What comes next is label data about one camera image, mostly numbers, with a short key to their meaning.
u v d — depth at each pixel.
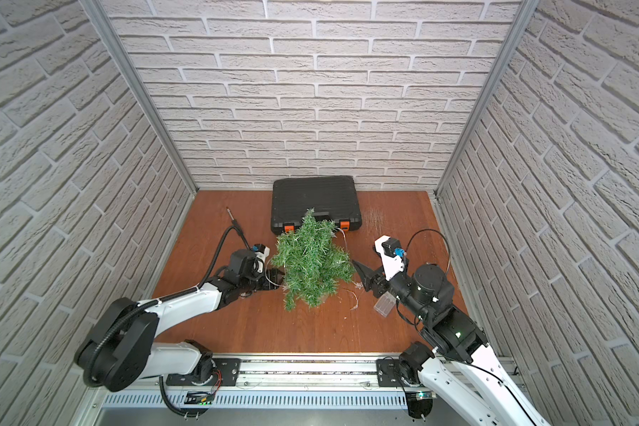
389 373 0.74
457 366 0.43
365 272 0.57
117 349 0.42
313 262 0.62
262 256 0.81
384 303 0.86
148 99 0.89
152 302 0.48
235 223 1.09
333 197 1.09
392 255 0.51
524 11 0.69
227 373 0.73
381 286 0.55
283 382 0.73
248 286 0.74
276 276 0.80
